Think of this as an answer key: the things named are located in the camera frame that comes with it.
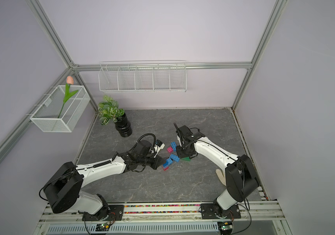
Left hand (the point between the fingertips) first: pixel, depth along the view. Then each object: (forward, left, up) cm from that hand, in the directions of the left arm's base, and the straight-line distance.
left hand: (164, 162), depth 82 cm
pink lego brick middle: (+12, -4, -7) cm, 15 cm away
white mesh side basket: (+16, +56, +25) cm, 63 cm away
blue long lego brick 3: (+1, -2, -3) cm, 4 cm away
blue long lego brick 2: (+6, -6, -7) cm, 11 cm away
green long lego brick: (+4, -14, -7) cm, 16 cm away
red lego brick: (-1, -1, -7) cm, 8 cm away
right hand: (+6, -10, 0) cm, 12 cm away
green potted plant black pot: (+26, +30, +18) cm, 44 cm away
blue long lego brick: (+14, -6, -7) cm, 17 cm away
